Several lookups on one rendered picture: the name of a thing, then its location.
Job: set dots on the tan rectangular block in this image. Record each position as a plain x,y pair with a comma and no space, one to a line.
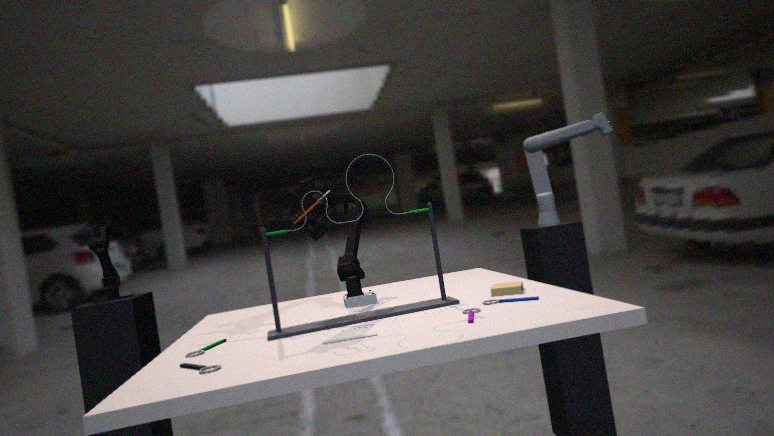
507,288

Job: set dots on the green handle with small grey ring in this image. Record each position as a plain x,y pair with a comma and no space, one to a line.
205,348

